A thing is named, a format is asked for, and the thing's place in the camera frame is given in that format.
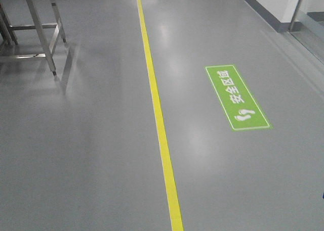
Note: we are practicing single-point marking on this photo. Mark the steel table frame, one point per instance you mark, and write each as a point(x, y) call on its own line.
point(39, 26)

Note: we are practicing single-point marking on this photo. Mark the steel door post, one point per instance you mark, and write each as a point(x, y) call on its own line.
point(297, 11)

